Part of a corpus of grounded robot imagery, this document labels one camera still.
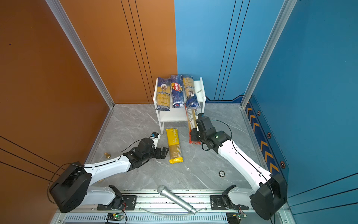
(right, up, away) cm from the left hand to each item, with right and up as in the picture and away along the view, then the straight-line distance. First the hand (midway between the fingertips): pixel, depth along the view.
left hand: (164, 146), depth 88 cm
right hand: (+18, +10, -8) cm, 22 cm away
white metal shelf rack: (+9, +20, +8) cm, 23 cm away
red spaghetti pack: (+17, +18, -9) cm, 26 cm away
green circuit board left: (-23, -33, -17) cm, 44 cm away
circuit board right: (+39, -33, -17) cm, 54 cm away
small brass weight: (-37, -6, +1) cm, 37 cm away
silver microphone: (+8, -25, -15) cm, 30 cm away
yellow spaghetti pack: (+7, -5, +1) cm, 9 cm away
